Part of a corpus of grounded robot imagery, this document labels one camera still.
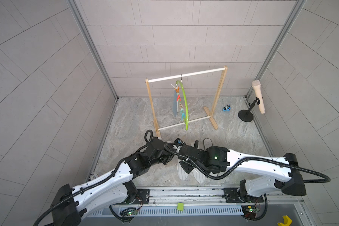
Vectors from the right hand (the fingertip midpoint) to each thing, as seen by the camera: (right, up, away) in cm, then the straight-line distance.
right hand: (181, 162), depth 68 cm
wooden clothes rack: (+23, +23, +35) cm, 47 cm away
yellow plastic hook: (+49, -25, -6) cm, 55 cm away
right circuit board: (+34, -24, -1) cm, 41 cm away
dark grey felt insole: (+18, +4, +22) cm, 29 cm away
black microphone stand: (+50, +21, +34) cm, 64 cm away
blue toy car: (+37, +26, +40) cm, 60 cm away
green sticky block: (0, -21, 0) cm, 21 cm away
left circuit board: (-23, -22, -4) cm, 32 cm away
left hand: (+1, +6, +3) cm, 7 cm away
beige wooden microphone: (+48, +41, +18) cm, 65 cm away
